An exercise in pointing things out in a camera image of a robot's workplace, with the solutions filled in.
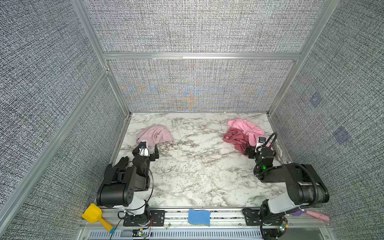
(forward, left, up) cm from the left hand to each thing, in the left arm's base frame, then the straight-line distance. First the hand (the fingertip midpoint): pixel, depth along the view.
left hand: (147, 145), depth 89 cm
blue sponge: (-37, -29, -11) cm, 48 cm away
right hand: (-1, -66, -2) cm, 66 cm away
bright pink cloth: (+9, -68, -4) cm, 69 cm away
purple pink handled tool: (-41, -88, -9) cm, 97 cm away
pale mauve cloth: (+12, -3, -5) cm, 13 cm away
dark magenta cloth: (+4, -56, -2) cm, 56 cm away
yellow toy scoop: (-33, +25, -10) cm, 43 cm away
